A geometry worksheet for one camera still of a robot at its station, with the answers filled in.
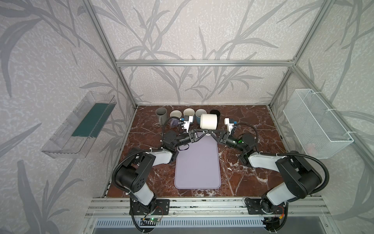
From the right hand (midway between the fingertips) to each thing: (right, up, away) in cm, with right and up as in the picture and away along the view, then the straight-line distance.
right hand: (209, 129), depth 75 cm
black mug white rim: (+7, +10, +30) cm, 32 cm away
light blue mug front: (-12, +10, +31) cm, 35 cm away
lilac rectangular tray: (-6, -22, +12) cm, 26 cm away
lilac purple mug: (-23, +7, +30) cm, 38 cm away
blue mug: (-6, +9, +29) cm, 30 cm away
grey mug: (-31, +8, +27) cm, 42 cm away
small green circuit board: (-29, -44, -4) cm, 53 cm away
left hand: (-1, -1, -1) cm, 2 cm away
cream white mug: (-1, +4, -2) cm, 4 cm away
